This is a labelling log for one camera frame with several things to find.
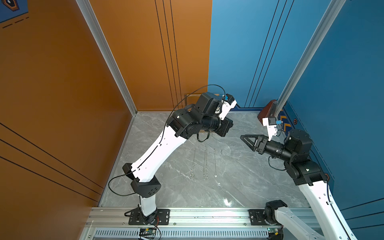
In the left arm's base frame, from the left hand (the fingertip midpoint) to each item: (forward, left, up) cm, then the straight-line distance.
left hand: (232, 122), depth 61 cm
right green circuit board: (-32, -23, -43) cm, 58 cm away
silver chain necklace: (-5, +18, -41) cm, 45 cm away
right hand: (-4, -5, -6) cm, 8 cm away
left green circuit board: (-34, +38, -43) cm, 66 cm away
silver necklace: (+7, +3, -41) cm, 42 cm away
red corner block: (+36, -36, -28) cm, 58 cm away
